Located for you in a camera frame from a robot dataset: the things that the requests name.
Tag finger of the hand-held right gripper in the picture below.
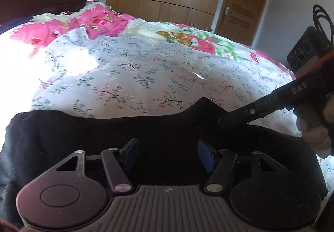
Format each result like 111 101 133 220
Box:
218 88 290 128

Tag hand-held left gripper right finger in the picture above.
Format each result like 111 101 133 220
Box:
197 139 285 194

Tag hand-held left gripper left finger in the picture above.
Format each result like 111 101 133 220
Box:
51 138 139 194

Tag black pants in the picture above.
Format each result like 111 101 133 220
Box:
0 97 329 222

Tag person's right hand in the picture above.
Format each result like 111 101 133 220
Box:
294 104 332 158

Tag wooden door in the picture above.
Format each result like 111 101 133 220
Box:
214 0 272 47

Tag white floral quilt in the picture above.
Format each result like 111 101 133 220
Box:
0 27 334 177

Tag cartoon print bedsheet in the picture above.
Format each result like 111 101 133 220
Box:
123 19 295 78

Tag pink printed blanket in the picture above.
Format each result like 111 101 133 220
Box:
9 4 137 59

